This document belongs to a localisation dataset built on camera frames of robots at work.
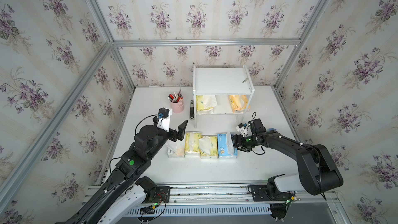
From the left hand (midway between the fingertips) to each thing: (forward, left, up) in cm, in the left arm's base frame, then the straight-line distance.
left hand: (180, 119), depth 66 cm
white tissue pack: (-3, +4, -26) cm, 26 cm away
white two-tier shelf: (+22, -20, +3) cm, 30 cm away
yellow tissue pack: (+17, -12, -10) cm, 23 cm away
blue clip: (+10, -54, -27) cm, 61 cm away
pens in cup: (+30, +7, -20) cm, 37 cm away
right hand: (-1, -28, -26) cm, 38 cm away
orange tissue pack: (+17, -31, -10) cm, 37 cm away
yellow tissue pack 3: (-2, -14, -25) cm, 28 cm away
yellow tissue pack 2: (-3, -5, -25) cm, 26 cm away
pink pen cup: (+25, +5, -24) cm, 35 cm away
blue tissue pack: (-3, -23, -24) cm, 33 cm away
